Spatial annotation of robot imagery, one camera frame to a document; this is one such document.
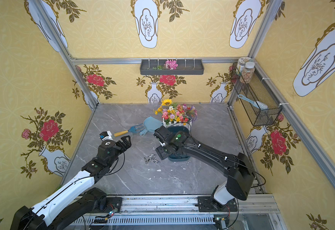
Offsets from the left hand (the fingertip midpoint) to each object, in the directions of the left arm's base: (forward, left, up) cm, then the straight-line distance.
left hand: (120, 139), depth 83 cm
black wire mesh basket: (+23, -83, +15) cm, 87 cm away
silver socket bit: (-4, -17, -14) cm, 23 cm away
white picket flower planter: (+16, -34, +3) cm, 37 cm away
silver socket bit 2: (-8, -14, -14) cm, 22 cm away
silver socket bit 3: (-8, -21, -14) cm, 26 cm away
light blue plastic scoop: (+20, -16, -13) cm, 29 cm away
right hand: (-5, -27, -1) cm, 28 cm away
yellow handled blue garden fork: (+16, -3, -14) cm, 22 cm away
